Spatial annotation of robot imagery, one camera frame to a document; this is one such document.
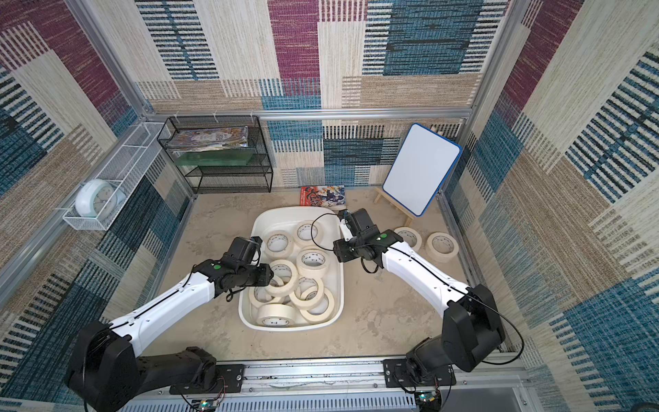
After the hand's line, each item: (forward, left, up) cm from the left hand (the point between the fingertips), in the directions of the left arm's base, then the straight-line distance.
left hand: (270, 273), depth 85 cm
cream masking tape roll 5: (-6, -5, +1) cm, 8 cm away
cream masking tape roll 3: (+15, 0, -7) cm, 17 cm away
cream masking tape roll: (+15, -63, -9) cm, 66 cm away
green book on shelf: (+39, +19, +17) cm, 47 cm away
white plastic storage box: (+25, +3, -3) cm, 26 cm away
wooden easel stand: (+32, -44, 0) cm, 54 cm away
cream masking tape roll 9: (-14, -4, 0) cm, 14 cm away
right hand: (+6, -23, +6) cm, 25 cm away
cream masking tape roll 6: (-9, -11, -3) cm, 15 cm away
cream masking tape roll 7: (-10, +2, -1) cm, 10 cm away
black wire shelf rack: (+50, +14, -3) cm, 51 cm away
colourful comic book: (+40, -20, -6) cm, 45 cm away
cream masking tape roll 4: (+6, -13, -4) cm, 15 cm away
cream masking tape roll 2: (+22, -10, -7) cm, 25 cm away
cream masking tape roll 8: (-13, -16, -7) cm, 21 cm away
